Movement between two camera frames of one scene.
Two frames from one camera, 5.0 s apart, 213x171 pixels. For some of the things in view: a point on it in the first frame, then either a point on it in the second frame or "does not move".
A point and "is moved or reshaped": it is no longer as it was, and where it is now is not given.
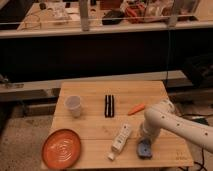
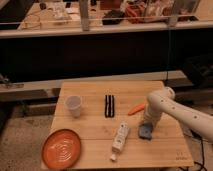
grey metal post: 84,12 does not move
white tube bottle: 119,141 does not move
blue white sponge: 144,149 is moved or reshaped
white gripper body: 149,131 -> 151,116
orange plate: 61,148 does not move
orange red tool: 135,14 does not move
